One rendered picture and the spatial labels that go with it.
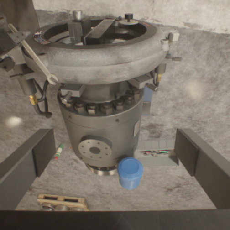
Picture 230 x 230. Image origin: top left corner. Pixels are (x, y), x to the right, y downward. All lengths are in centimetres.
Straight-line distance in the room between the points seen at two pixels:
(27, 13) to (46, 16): 17
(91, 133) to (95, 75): 44
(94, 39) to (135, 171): 78
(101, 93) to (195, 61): 107
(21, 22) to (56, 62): 120
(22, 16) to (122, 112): 130
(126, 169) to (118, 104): 42
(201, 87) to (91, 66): 145
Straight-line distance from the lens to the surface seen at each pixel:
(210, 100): 204
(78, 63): 64
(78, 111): 92
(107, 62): 63
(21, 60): 97
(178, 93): 188
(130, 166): 109
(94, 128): 95
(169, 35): 109
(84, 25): 77
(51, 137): 16
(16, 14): 185
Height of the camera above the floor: 153
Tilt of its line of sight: 49 degrees down
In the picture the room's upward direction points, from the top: 171 degrees counter-clockwise
